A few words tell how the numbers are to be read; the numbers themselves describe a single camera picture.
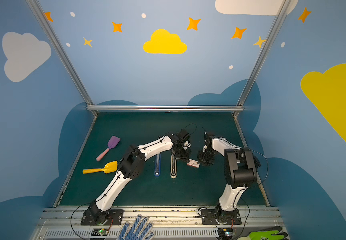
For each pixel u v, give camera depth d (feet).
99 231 2.31
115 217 2.42
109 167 3.01
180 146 2.76
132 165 1.99
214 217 2.44
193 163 3.05
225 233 2.34
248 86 3.41
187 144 2.89
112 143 3.33
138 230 2.31
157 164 2.99
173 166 2.97
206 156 2.64
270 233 2.28
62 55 2.82
